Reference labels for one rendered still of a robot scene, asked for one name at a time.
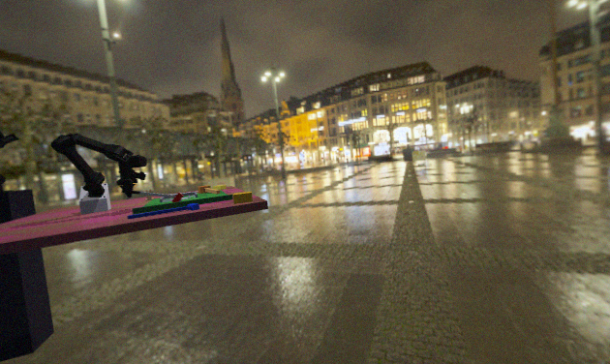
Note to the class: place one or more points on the blue putter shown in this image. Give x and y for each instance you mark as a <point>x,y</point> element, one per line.
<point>192,206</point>

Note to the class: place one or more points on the green flat mat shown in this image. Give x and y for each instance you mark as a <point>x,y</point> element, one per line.
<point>156,201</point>

